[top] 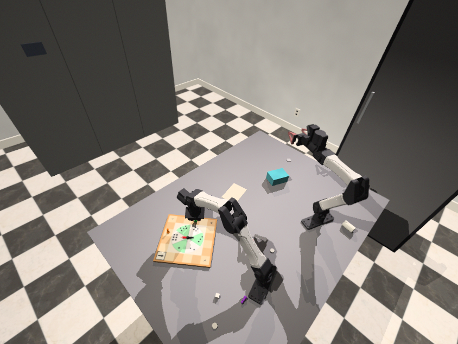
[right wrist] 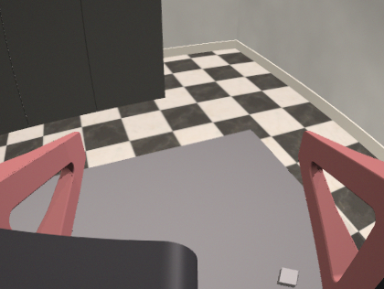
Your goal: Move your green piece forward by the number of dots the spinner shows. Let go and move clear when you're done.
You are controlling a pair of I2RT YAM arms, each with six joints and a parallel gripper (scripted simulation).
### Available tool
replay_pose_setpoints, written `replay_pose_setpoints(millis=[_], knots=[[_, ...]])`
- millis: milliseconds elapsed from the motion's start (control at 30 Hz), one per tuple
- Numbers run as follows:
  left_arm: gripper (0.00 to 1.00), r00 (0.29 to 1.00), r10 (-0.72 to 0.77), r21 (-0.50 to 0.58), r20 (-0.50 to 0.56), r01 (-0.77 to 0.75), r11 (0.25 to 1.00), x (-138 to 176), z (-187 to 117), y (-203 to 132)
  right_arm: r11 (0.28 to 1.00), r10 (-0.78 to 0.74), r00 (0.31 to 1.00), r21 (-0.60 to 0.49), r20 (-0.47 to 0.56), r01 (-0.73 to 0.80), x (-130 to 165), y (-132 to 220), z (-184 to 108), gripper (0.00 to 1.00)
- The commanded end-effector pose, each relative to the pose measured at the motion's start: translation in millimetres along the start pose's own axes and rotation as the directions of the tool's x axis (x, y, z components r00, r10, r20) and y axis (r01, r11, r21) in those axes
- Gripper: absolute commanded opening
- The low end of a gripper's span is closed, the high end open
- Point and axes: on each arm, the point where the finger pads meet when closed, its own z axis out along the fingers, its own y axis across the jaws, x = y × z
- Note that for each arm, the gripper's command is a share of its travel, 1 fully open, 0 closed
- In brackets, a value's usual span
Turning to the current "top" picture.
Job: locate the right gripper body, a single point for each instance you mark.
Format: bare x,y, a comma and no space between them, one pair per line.
299,137

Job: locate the teal rectangular block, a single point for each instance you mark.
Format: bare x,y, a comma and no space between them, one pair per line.
277,176

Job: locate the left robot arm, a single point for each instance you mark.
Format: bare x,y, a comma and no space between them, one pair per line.
235,224

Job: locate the cream cylinder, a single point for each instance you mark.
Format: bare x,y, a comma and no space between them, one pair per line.
348,226

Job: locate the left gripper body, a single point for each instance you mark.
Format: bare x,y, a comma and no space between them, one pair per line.
195,216

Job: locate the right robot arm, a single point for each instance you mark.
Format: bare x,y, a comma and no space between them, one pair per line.
355,183

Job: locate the cream flat rectangular sheet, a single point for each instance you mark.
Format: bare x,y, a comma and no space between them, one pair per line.
235,191

